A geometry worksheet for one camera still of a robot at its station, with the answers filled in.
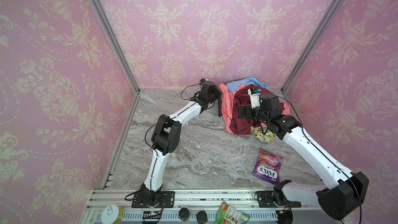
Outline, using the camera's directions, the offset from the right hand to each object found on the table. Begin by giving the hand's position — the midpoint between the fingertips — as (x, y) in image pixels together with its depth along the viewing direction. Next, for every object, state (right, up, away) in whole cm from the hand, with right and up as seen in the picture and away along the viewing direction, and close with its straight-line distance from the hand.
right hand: (246, 105), depth 78 cm
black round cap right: (-22, -45, -15) cm, 52 cm away
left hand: (-9, +9, +17) cm, 21 cm away
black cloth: (-11, -1, +18) cm, 21 cm away
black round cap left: (-30, -44, -15) cm, 55 cm away
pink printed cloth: (-7, +4, +17) cm, 18 cm away
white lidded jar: (-61, -47, -11) cm, 78 cm away
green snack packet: (-10, -48, -10) cm, 50 cm away
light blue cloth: (-3, +11, +23) cm, 26 cm away
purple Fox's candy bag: (+13, -32, +4) cm, 35 cm away
